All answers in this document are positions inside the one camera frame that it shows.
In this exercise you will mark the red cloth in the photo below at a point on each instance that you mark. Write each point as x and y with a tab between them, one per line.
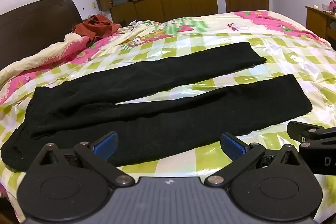
94	27

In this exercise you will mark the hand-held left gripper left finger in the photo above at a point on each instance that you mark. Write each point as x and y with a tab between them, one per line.
107	142

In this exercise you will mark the black pants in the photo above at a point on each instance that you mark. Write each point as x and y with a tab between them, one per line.
147	119

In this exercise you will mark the dark brown headboard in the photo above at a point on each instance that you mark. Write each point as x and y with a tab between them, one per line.
36	19

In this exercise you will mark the pink item on desk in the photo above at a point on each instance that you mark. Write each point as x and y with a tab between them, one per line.
331	5

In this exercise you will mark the checked printed blanket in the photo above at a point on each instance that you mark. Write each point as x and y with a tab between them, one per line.
262	37

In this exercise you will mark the small white object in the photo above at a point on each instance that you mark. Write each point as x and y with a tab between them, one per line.
134	23

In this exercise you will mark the wooden desk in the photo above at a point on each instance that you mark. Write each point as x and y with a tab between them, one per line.
319	22

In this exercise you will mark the grey storage box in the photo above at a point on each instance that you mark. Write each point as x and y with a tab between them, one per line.
120	0

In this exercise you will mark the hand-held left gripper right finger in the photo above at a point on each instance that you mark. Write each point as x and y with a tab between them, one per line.
232	144

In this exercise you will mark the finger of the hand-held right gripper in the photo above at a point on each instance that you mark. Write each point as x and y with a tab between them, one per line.
295	130
319	158

